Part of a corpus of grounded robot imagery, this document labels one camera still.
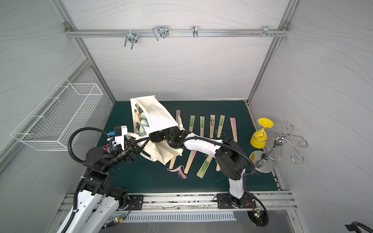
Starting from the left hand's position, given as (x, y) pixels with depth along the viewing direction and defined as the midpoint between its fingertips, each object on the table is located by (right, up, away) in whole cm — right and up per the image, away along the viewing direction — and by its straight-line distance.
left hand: (145, 141), depth 60 cm
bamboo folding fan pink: (+51, +5, +46) cm, 69 cm away
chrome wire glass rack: (+61, -16, +24) cm, 68 cm away
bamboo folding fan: (+20, +5, +47) cm, 51 cm away
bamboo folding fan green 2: (+42, +3, +44) cm, 61 cm away
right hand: (-2, +2, +22) cm, 22 cm away
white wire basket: (-45, +6, +7) cm, 46 cm away
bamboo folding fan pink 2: (+13, -23, +22) cm, 35 cm away
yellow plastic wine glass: (+52, 0, +7) cm, 52 cm away
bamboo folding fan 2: (+36, -21, +24) cm, 48 cm away
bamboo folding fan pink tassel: (+36, +5, +47) cm, 59 cm away
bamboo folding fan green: (+28, +3, +44) cm, 52 cm away
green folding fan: (+28, -20, +26) cm, 43 cm away
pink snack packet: (-35, -10, +31) cm, 47 cm away
